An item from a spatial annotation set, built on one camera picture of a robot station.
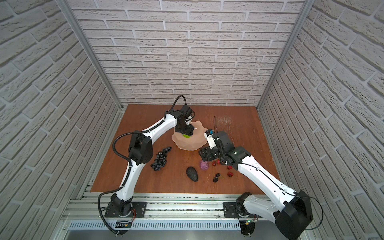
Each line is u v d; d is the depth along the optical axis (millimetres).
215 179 814
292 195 410
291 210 379
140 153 592
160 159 881
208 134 689
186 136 941
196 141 985
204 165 850
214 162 893
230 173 851
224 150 577
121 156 572
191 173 813
